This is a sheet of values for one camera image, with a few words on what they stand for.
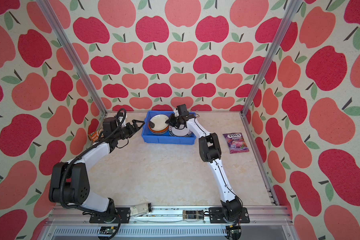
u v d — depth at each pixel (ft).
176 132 3.41
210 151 2.26
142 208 2.41
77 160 1.61
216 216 2.41
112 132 2.13
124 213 2.46
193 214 2.36
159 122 3.52
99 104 3.87
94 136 3.43
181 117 3.05
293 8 2.28
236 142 3.25
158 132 3.42
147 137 3.30
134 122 2.61
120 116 2.63
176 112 3.41
